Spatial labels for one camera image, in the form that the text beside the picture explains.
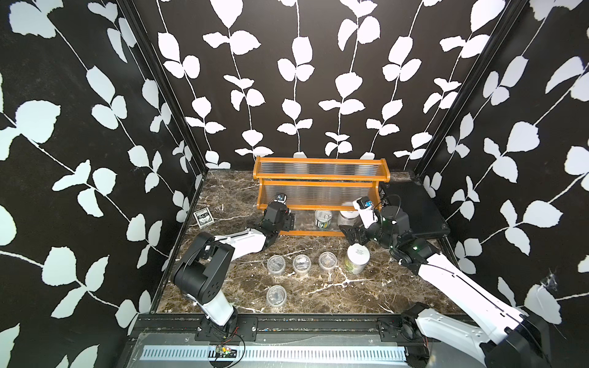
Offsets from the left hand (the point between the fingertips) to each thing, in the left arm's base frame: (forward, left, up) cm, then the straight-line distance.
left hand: (285, 209), depth 94 cm
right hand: (-12, -23, +13) cm, 29 cm away
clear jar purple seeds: (-22, +4, -4) cm, 23 cm away
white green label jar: (-22, -27, 0) cm, 34 cm away
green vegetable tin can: (-5, -16, -2) cm, 16 cm away
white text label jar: (-7, -25, +3) cm, 26 cm away
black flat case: (+14, -58, -6) cm, 60 cm away
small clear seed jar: (-33, +3, -4) cm, 33 cm away
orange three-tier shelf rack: (+15, -17, -7) cm, 23 cm away
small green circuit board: (-48, +20, -9) cm, 52 cm away
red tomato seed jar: (-4, +1, +13) cm, 13 cm away
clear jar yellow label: (-22, -6, -4) cm, 23 cm away
